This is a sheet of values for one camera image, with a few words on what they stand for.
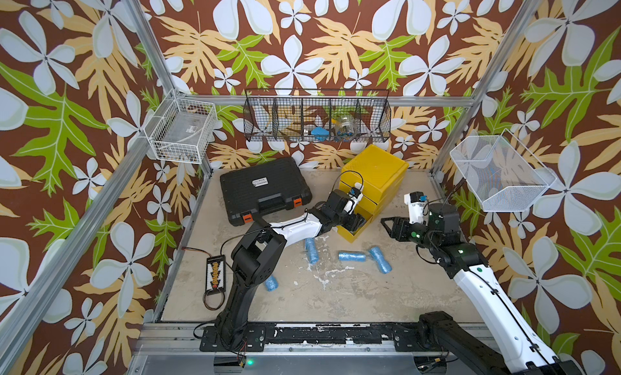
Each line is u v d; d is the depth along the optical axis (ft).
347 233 2.99
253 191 3.36
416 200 2.17
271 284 2.71
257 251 1.85
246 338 2.40
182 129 2.83
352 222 2.70
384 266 2.90
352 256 2.90
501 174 2.68
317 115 3.23
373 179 2.92
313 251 3.01
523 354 1.27
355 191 2.69
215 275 2.81
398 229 2.17
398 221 2.18
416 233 2.10
